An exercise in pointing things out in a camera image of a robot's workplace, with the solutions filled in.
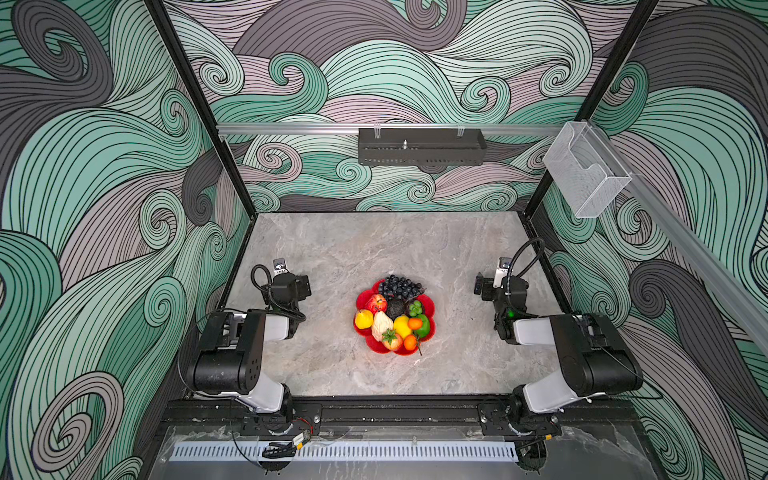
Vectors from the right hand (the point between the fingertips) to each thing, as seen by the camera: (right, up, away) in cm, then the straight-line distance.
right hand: (497, 274), depth 93 cm
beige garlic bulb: (-37, -13, -10) cm, 41 cm away
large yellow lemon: (-32, -14, -10) cm, 36 cm away
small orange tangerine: (-28, -12, -12) cm, 33 cm away
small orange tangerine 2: (-29, -17, -14) cm, 37 cm away
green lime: (-25, -15, -10) cm, 31 cm away
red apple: (-38, -8, -6) cm, 40 cm away
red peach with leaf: (-34, -16, -16) cm, 41 cm away
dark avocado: (-33, -10, -5) cm, 35 cm away
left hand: (-68, -1, +1) cm, 68 cm away
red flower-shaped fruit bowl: (-25, -8, -5) cm, 27 cm away
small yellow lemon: (-42, -11, -10) cm, 45 cm away
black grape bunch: (-31, -4, -4) cm, 32 cm away
